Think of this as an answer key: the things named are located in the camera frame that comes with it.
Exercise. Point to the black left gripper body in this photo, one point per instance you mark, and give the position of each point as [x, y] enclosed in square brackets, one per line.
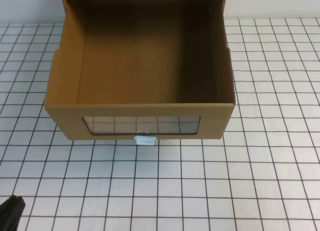
[11, 211]

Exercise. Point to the brown cardboard shoebox drawer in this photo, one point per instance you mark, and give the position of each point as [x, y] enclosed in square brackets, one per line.
[113, 99]

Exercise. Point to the white grid tablecloth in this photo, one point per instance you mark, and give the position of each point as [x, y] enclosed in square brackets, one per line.
[263, 175]

